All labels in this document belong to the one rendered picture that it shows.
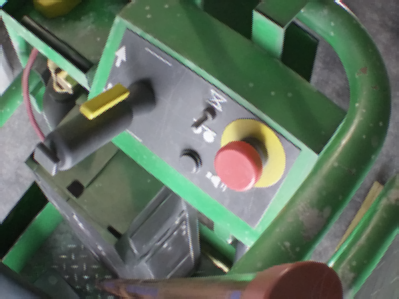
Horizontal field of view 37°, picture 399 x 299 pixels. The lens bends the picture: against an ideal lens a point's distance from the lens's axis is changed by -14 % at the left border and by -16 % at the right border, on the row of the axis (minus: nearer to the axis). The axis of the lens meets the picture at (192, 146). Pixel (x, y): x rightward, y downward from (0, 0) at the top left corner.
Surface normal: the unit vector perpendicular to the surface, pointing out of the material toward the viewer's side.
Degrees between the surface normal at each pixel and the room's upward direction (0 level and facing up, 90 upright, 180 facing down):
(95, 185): 0
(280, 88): 0
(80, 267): 0
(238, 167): 58
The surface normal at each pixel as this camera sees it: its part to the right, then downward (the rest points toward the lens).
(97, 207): -0.03, -0.38
